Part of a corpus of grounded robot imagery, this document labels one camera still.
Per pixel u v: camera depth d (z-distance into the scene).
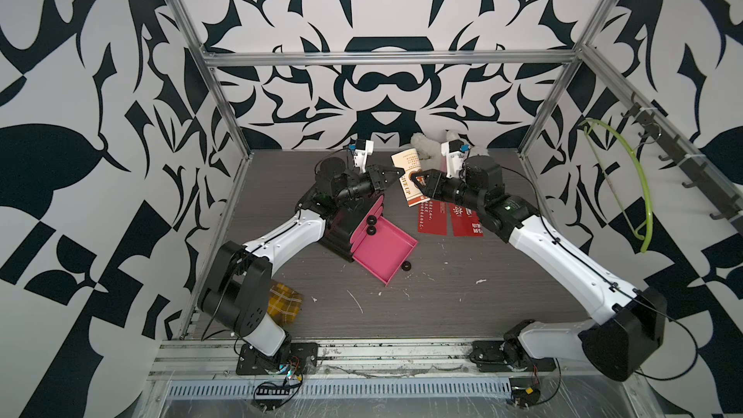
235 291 0.44
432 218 1.02
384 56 0.94
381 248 0.91
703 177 0.55
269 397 0.71
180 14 0.80
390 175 0.74
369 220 0.83
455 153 0.66
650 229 0.66
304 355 0.75
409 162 0.74
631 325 0.39
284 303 0.81
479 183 0.57
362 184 0.69
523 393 0.70
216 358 0.76
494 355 0.74
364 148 0.73
